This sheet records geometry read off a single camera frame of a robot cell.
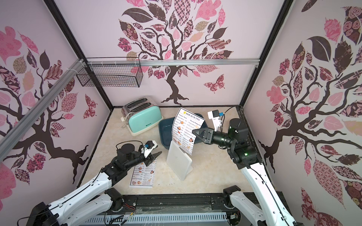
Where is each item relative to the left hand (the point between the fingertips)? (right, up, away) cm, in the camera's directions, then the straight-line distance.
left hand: (159, 151), depth 77 cm
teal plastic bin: (-1, +12, +29) cm, 31 cm away
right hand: (+18, +12, -17) cm, 28 cm away
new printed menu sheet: (+13, +10, -13) cm, 21 cm away
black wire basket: (-36, +51, +17) cm, 65 cm away
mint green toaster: (-16, +22, +15) cm, 31 cm away
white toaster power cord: (-28, +18, +17) cm, 37 cm away
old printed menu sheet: (-11, -17, +6) cm, 21 cm away
